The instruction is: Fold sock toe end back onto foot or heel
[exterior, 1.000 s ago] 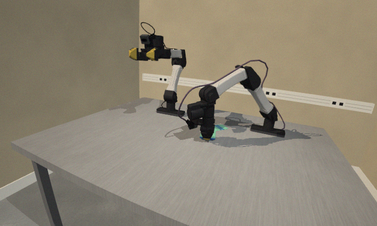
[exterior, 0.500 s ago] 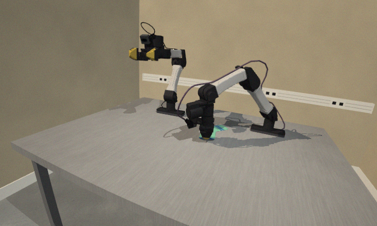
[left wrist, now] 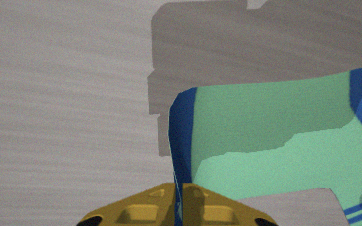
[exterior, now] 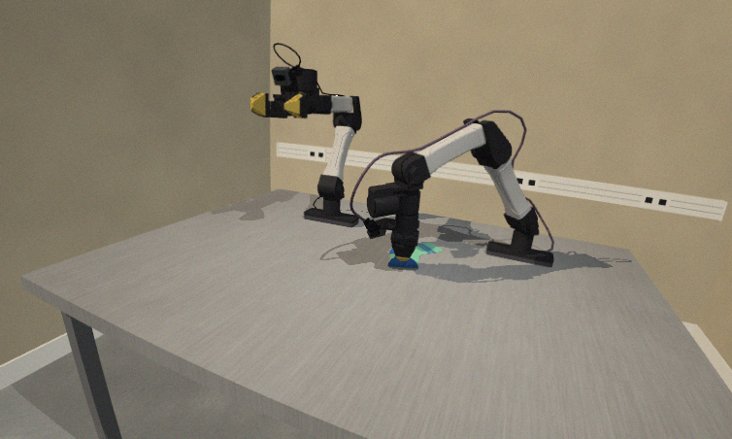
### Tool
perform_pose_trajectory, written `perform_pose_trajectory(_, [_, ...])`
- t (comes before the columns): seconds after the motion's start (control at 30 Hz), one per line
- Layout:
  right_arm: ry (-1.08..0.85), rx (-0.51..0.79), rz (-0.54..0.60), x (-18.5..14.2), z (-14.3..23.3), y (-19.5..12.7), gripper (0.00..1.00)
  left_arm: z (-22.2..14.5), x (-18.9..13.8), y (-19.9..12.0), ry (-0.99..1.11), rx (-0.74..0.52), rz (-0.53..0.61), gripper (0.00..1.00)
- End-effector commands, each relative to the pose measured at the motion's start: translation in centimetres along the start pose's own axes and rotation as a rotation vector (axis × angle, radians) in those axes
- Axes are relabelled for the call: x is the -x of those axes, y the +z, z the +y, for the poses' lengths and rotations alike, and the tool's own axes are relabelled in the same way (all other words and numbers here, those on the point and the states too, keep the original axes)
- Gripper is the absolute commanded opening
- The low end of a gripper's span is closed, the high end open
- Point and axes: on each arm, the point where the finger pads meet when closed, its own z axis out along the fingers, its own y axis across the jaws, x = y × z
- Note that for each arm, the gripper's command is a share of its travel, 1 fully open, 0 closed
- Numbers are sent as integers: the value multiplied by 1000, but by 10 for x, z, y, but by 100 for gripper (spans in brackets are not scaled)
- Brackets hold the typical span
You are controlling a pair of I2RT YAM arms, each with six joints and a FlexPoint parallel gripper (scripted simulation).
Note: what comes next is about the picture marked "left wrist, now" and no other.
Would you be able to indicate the mint green sock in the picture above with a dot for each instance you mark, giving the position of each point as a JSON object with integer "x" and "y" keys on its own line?
{"x": 256, "y": 139}

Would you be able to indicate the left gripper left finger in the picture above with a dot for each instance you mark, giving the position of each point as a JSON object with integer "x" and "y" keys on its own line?
{"x": 152, "y": 207}

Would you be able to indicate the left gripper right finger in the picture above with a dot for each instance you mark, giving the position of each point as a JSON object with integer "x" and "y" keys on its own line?
{"x": 203, "y": 207}

